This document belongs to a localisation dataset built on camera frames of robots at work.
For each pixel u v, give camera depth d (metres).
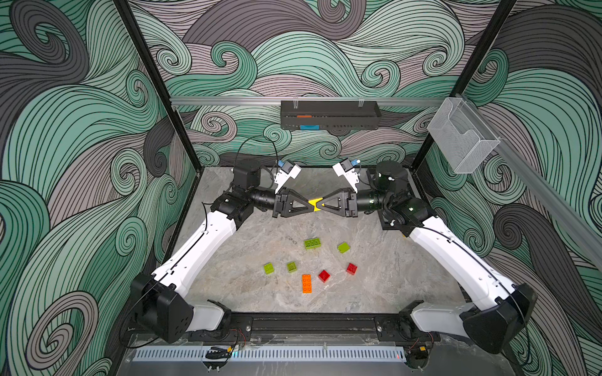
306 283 0.83
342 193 0.56
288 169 0.58
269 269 0.85
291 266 0.86
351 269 0.86
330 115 0.95
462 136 0.76
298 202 0.59
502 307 0.37
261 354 0.70
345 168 0.57
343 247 0.92
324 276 0.84
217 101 1.81
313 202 0.59
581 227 0.51
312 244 0.92
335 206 0.61
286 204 0.58
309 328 0.75
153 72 0.85
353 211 0.55
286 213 0.59
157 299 0.38
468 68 0.84
